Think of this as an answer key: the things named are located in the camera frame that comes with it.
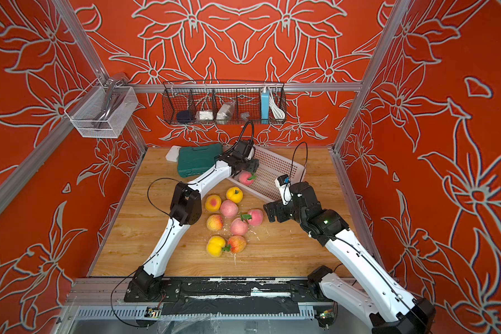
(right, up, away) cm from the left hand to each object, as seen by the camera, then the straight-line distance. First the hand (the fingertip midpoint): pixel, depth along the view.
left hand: (252, 160), depth 104 cm
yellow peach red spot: (-18, -20, -15) cm, 31 cm away
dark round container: (-34, +21, -6) cm, 40 cm away
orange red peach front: (-6, -34, -25) cm, 42 cm away
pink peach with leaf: (-6, -28, -21) cm, 36 cm away
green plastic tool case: (-31, 0, +4) cm, 32 cm away
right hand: (+6, -16, -31) cm, 36 cm away
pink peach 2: (+1, -25, -19) cm, 31 cm away
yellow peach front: (-15, -34, -26) cm, 45 cm away
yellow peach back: (-8, -16, -12) cm, 21 cm away
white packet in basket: (-20, +19, -18) cm, 33 cm away
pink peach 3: (-11, -22, -16) cm, 29 cm away
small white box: (-45, +4, +11) cm, 47 cm away
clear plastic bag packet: (-13, +21, -13) cm, 28 cm away
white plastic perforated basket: (+10, -3, +3) cm, 11 cm away
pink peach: (-5, -9, -6) cm, 12 cm away
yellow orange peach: (-16, -27, -19) cm, 37 cm away
